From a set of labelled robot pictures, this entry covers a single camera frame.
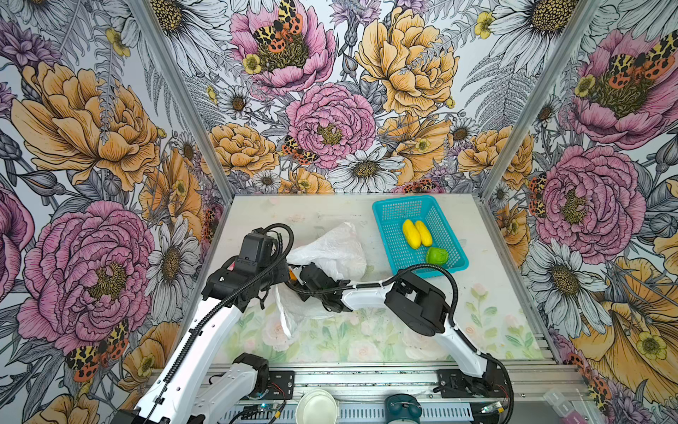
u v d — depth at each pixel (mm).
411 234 1022
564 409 690
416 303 577
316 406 715
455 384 736
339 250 848
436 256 951
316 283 739
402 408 639
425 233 1041
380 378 1187
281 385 736
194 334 426
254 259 541
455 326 577
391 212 1107
